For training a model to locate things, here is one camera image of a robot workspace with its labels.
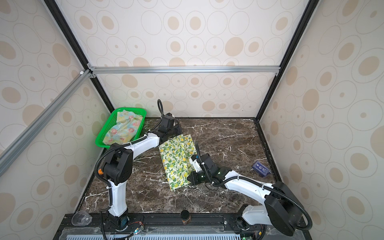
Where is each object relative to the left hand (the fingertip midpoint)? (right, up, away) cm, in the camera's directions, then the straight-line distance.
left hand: (186, 124), depth 94 cm
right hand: (+2, -30, -14) cm, 33 cm away
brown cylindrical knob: (+1, -44, -26) cm, 51 cm away
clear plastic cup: (-51, -48, -20) cm, 73 cm away
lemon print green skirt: (-7, -18, +2) cm, 20 cm away
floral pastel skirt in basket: (-45, -2, +16) cm, 48 cm away
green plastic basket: (-56, +4, +15) cm, 58 cm away
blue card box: (+46, -27, -3) cm, 53 cm away
